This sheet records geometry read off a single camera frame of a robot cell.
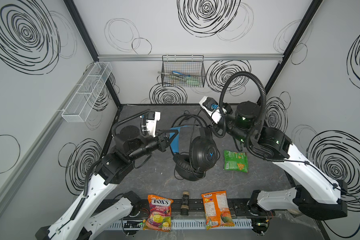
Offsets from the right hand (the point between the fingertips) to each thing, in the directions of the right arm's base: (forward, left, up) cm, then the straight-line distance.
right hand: (204, 104), depth 54 cm
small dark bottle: (-26, +7, -45) cm, 52 cm away
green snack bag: (-2, -23, -44) cm, 50 cm away
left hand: (-7, +9, -9) cm, 15 cm away
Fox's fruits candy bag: (-30, +18, -43) cm, 56 cm away
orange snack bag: (-28, -9, -45) cm, 54 cm away
